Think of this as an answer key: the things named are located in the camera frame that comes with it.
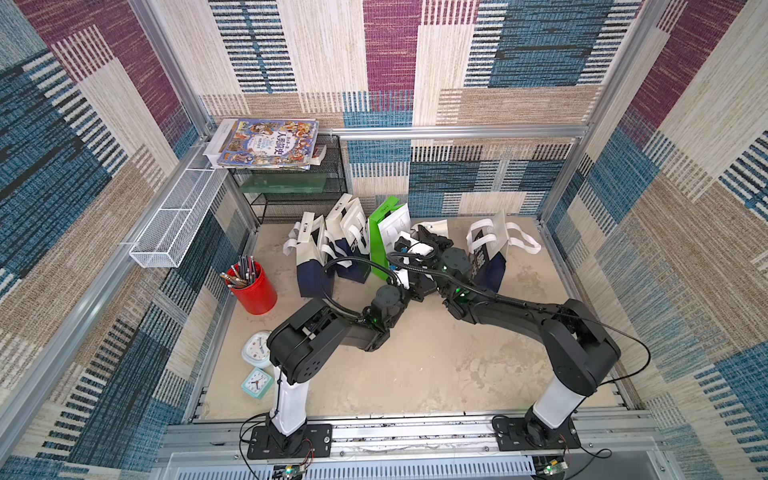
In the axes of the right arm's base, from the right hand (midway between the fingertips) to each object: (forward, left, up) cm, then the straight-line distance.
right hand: (430, 224), depth 83 cm
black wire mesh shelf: (+28, +52, -13) cm, 61 cm away
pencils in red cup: (-7, +55, -12) cm, 57 cm away
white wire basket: (-10, +63, +8) cm, 65 cm away
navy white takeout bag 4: (-3, -16, -5) cm, 17 cm away
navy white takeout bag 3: (-12, +6, +6) cm, 14 cm away
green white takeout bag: (+1, +12, -1) cm, 12 cm away
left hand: (-7, +2, -10) cm, 13 cm away
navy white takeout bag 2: (-1, +23, -3) cm, 24 cm away
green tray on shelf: (+22, +45, -1) cm, 50 cm away
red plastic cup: (-9, +53, -23) cm, 58 cm away
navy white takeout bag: (-7, +32, +1) cm, 33 cm away
